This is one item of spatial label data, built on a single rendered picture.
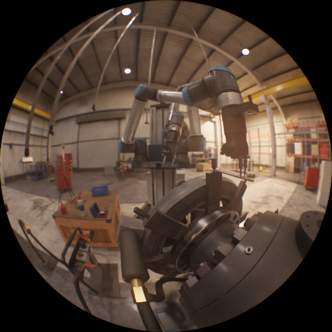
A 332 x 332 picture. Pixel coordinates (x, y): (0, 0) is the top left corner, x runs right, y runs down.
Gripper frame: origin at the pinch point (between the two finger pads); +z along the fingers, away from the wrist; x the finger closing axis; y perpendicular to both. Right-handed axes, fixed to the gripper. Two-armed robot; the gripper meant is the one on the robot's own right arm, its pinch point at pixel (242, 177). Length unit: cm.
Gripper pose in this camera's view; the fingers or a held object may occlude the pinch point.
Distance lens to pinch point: 33.7
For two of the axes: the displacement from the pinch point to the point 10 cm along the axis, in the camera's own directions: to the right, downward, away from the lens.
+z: 0.8, 9.9, 1.2
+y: -1.0, -1.1, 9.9
